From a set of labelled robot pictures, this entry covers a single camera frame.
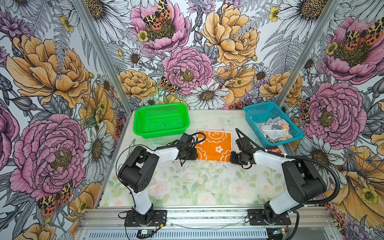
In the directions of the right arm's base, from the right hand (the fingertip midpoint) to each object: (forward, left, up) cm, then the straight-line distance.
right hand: (231, 164), depth 93 cm
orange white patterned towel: (+12, +8, +1) cm, 15 cm away
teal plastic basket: (+42, -30, +2) cm, 51 cm away
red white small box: (+8, -28, +2) cm, 30 cm away
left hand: (+4, +23, +1) cm, 23 cm away
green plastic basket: (+37, +47, +1) cm, 60 cm away
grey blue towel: (+20, -32, +7) cm, 38 cm away
